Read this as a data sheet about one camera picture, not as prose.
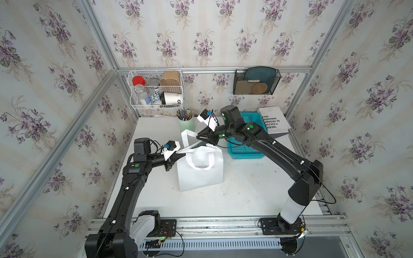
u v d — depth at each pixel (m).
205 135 0.65
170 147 0.60
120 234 0.38
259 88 0.98
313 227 0.73
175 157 0.67
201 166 0.68
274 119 1.08
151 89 0.93
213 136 0.64
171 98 0.92
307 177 0.43
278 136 1.04
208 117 0.62
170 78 0.88
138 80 0.93
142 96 0.91
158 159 0.63
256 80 0.93
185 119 0.96
